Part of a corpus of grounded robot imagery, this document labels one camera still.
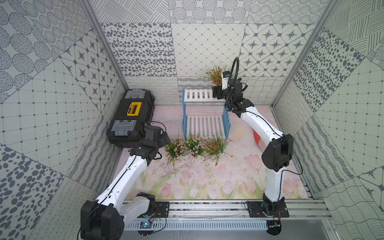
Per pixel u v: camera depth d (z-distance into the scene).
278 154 0.51
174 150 0.80
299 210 0.76
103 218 0.38
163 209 0.74
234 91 0.65
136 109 0.95
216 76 0.76
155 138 0.62
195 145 0.78
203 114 1.14
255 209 0.73
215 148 0.79
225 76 0.73
